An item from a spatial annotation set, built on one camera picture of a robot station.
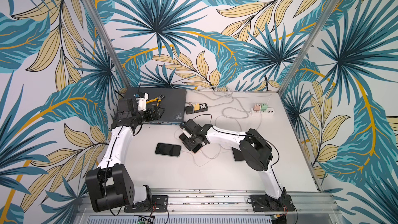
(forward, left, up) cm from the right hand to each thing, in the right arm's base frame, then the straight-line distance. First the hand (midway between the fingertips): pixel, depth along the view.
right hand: (181, 149), depth 89 cm
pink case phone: (+7, 0, +1) cm, 8 cm away
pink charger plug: (+27, -49, +7) cm, 56 cm away
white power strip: (+26, -49, +5) cm, 56 cm away
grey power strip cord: (+35, -26, -2) cm, 44 cm away
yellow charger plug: (+28, -9, +4) cm, 30 cm away
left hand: (+13, +11, +20) cm, 26 cm away
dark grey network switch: (+33, +6, +3) cm, 34 cm away
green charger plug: (+27, -55, +4) cm, 61 cm away
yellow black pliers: (+34, +17, +5) cm, 39 cm away
